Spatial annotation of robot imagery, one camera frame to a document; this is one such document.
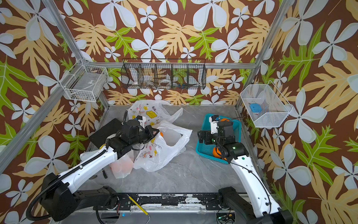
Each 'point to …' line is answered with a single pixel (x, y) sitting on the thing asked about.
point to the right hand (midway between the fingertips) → (203, 131)
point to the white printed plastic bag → (121, 168)
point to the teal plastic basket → (206, 150)
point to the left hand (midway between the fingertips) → (161, 128)
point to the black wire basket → (163, 73)
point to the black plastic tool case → (100, 137)
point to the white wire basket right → (264, 105)
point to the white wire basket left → (84, 82)
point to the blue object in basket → (255, 108)
